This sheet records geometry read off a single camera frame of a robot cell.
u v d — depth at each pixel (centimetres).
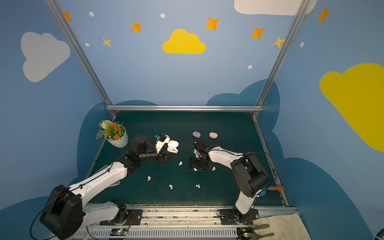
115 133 91
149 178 87
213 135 107
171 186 84
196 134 106
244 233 71
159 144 69
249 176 47
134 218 75
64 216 40
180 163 93
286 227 72
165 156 70
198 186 84
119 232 71
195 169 90
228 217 73
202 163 79
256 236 69
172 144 76
